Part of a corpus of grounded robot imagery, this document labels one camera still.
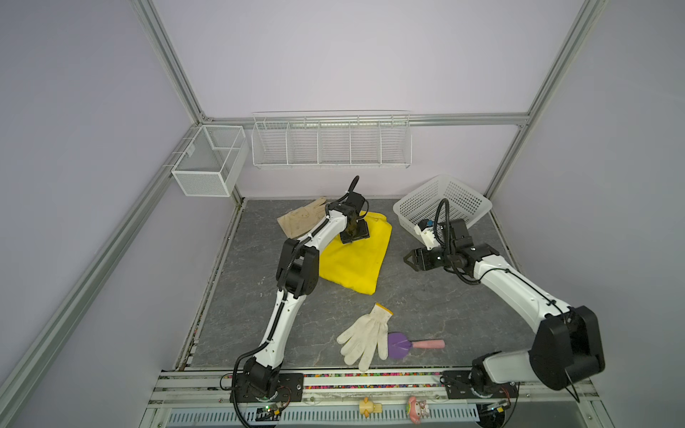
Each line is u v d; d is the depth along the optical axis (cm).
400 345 79
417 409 68
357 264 96
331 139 99
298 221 112
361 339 82
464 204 114
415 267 77
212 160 101
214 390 75
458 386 72
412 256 78
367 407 68
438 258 72
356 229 92
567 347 42
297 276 64
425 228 77
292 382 76
